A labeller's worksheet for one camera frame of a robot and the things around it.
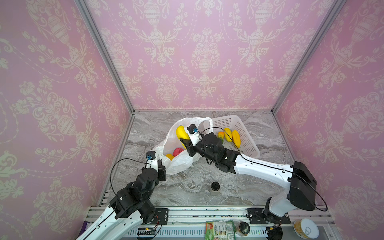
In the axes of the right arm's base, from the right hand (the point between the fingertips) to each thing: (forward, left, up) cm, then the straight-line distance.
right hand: (184, 136), depth 72 cm
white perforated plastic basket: (+7, -39, -23) cm, 46 cm away
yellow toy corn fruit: (+19, -28, -24) cm, 41 cm away
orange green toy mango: (+16, -23, -23) cm, 36 cm away
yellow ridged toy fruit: (+13, -33, -24) cm, 43 cm away
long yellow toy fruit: (-1, +1, +5) cm, 5 cm away
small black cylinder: (-18, -14, -18) cm, 29 cm away
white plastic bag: (-11, +5, -9) cm, 15 cm away
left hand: (-9, +10, -8) cm, 16 cm away
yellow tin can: (-37, -53, -23) cm, 68 cm away
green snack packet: (-36, -15, -26) cm, 46 cm away
